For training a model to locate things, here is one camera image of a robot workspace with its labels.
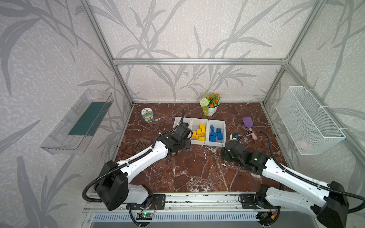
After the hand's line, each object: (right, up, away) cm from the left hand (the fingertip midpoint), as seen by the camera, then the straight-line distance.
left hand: (188, 139), depth 83 cm
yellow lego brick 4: (+10, +4, +15) cm, 19 cm away
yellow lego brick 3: (+9, +7, +18) cm, 22 cm away
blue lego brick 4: (+22, -1, +15) cm, 26 cm away
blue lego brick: (+17, +5, +19) cm, 26 cm away
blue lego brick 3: (+21, +3, +18) cm, 28 cm away
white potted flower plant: (+15, +22, +18) cm, 33 cm away
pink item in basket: (+60, 0, -11) cm, 61 cm away
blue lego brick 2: (+17, +1, +16) cm, 23 cm away
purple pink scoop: (+45, +10, +25) cm, 53 cm away
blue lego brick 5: (+16, -2, +13) cm, 21 cm away
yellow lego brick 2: (+9, -2, +12) cm, 15 cm away
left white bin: (-1, +10, +15) cm, 18 cm away
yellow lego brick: (+3, 0, +14) cm, 15 cm away
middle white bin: (+12, +9, +16) cm, 22 cm away
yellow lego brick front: (+7, +2, +15) cm, 17 cm away
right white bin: (+21, +7, +22) cm, 31 cm away
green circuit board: (-22, -37, -12) cm, 45 cm away
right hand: (+20, -4, -3) cm, 21 cm away
